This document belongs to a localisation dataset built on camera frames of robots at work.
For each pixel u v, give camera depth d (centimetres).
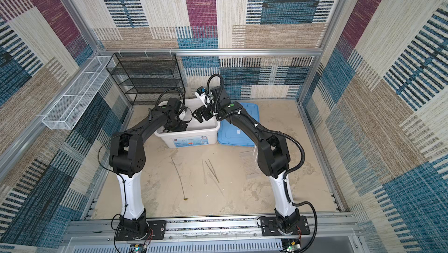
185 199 81
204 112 79
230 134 102
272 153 54
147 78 108
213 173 89
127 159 55
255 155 87
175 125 85
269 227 73
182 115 91
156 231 73
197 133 88
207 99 79
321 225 72
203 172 90
